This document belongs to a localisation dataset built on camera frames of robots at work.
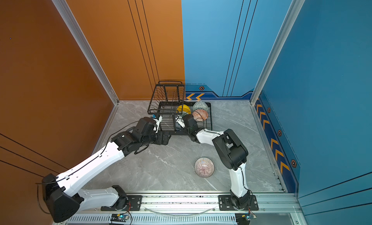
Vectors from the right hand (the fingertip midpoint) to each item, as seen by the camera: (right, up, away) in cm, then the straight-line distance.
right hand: (185, 119), depth 99 cm
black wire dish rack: (-14, +14, +10) cm, 22 cm away
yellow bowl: (-1, +8, +6) cm, 10 cm away
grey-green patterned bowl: (+11, +11, +13) cm, 20 cm away
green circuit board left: (-32, -47, -28) cm, 64 cm away
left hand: (-10, -6, -22) cm, 25 cm away
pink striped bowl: (+12, -28, -14) cm, 33 cm away
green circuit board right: (+29, -47, -29) cm, 62 cm away
